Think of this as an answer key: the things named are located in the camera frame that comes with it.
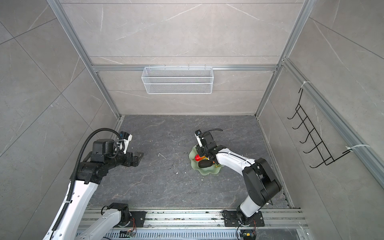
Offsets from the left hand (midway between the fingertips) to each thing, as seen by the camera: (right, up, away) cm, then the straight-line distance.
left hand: (133, 148), depth 72 cm
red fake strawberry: (+32, -8, +20) cm, 39 cm away
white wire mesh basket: (+19, +43, +28) cm, 55 cm away
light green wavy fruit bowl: (+41, -16, +18) cm, 47 cm away
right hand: (+35, 0, +20) cm, 40 cm away
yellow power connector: (+56, -41, -2) cm, 70 cm away
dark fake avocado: (+36, -12, +18) cm, 42 cm away
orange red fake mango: (+36, -9, +24) cm, 44 cm away
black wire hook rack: (+86, +8, -4) cm, 87 cm away
